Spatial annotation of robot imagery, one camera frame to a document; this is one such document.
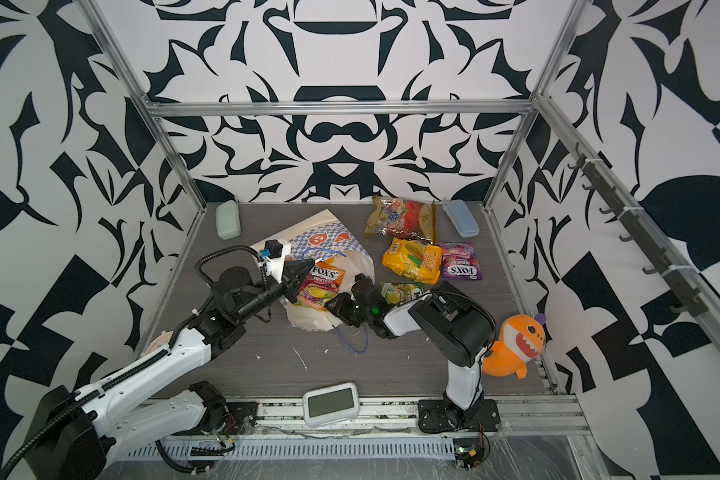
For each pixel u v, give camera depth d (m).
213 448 0.73
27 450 0.36
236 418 0.73
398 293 0.94
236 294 0.56
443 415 0.74
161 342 0.85
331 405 0.73
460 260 1.01
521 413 0.76
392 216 1.10
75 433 0.38
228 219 1.11
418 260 0.98
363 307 0.76
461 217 1.13
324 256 0.75
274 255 0.61
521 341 0.77
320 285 0.95
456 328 0.50
